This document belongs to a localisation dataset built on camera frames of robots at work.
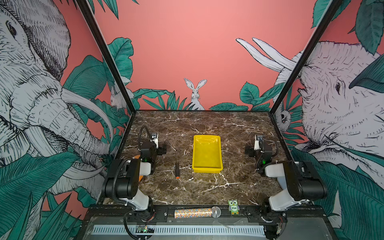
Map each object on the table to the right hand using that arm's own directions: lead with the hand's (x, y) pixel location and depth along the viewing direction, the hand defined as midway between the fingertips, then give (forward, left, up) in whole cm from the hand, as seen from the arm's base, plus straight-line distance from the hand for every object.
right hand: (253, 141), depth 94 cm
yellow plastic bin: (-6, +30, -7) cm, 31 cm away
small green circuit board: (-46, +62, -5) cm, 78 cm away
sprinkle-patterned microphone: (-40, +28, -3) cm, 48 cm away
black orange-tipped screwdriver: (-17, +48, -5) cm, 51 cm away
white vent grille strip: (-47, +43, -7) cm, 64 cm away
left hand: (0, +62, +1) cm, 62 cm away
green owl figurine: (-37, +17, -5) cm, 41 cm away
